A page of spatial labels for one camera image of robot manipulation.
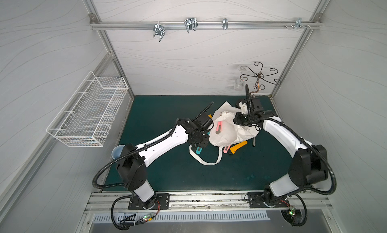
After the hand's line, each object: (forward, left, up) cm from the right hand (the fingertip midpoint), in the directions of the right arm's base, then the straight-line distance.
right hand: (234, 118), depth 87 cm
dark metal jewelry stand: (+22, -15, +15) cm, 30 cm away
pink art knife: (+3, +7, -15) cm, 17 cm away
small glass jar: (+25, -5, +5) cm, 26 cm away
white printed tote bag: (-1, +4, -14) cm, 15 cm away
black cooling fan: (-44, -26, -18) cm, 55 cm away
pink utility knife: (-14, +5, -15) cm, 21 cm away
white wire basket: (-14, +72, +17) cm, 76 cm away
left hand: (-16, +18, -1) cm, 24 cm away
